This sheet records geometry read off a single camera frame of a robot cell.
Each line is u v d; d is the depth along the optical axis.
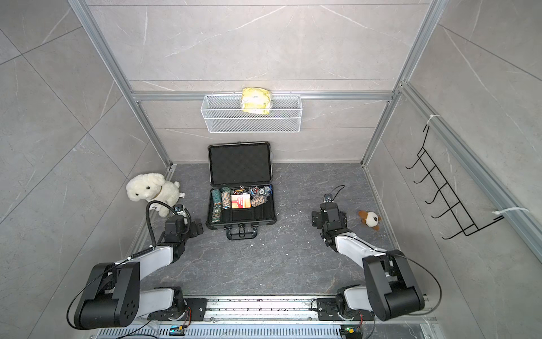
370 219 0.94
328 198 0.80
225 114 1.01
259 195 1.01
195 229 0.86
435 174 0.73
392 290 0.42
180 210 0.81
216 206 0.98
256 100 0.86
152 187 0.90
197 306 0.73
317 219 0.84
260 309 0.75
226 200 0.98
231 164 1.05
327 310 0.73
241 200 0.98
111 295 0.46
